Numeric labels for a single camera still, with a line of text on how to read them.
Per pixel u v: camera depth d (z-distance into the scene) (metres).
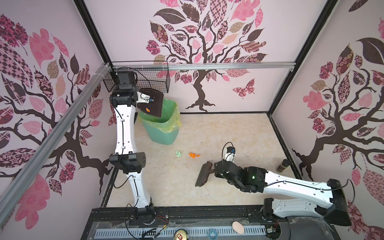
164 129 0.85
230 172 0.51
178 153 0.95
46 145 0.51
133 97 0.53
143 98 0.70
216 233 0.69
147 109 0.81
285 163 0.82
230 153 0.62
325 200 0.41
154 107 0.88
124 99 0.52
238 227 0.70
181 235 0.60
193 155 0.95
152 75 0.95
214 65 0.95
